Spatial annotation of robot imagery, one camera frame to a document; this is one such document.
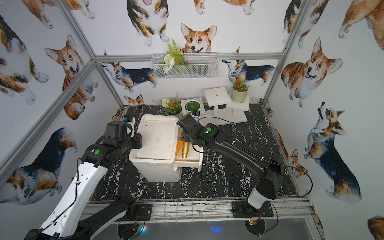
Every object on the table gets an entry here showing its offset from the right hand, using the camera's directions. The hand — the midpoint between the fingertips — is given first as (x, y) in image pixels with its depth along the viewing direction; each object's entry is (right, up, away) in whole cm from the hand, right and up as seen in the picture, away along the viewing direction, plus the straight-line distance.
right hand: (181, 134), depth 73 cm
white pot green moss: (+4, +16, +17) cm, 24 cm away
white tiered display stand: (+20, +15, +30) cm, 39 cm away
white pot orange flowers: (-9, +15, +24) cm, 30 cm away
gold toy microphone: (+2, -8, -3) cm, 8 cm away
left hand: (-19, 0, 0) cm, 19 cm away
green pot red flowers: (+34, +25, +22) cm, 47 cm away
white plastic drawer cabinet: (-10, -11, -9) cm, 17 cm away
